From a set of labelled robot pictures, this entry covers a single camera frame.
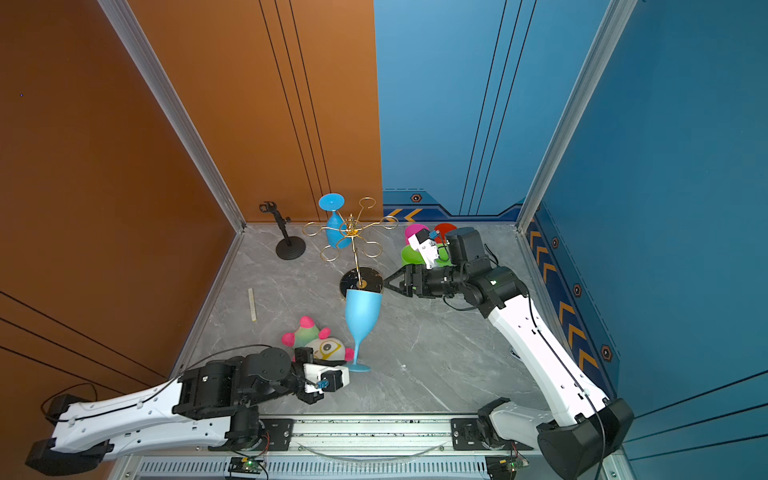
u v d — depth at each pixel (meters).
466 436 0.72
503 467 0.70
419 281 0.58
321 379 0.51
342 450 0.72
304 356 0.56
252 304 0.97
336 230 0.90
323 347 0.81
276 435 0.74
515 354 0.86
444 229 0.97
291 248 1.12
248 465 0.71
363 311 0.63
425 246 0.62
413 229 0.97
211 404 0.47
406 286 0.58
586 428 0.36
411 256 0.94
